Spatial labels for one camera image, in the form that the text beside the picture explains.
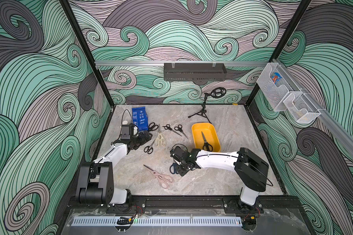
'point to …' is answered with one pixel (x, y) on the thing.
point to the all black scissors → (207, 146)
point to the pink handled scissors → (163, 179)
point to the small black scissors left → (167, 127)
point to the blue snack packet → (140, 118)
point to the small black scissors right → (179, 128)
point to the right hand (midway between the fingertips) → (182, 167)
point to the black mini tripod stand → (216, 92)
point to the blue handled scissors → (173, 168)
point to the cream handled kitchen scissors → (161, 140)
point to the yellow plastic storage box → (210, 133)
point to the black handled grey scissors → (149, 149)
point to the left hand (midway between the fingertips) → (147, 136)
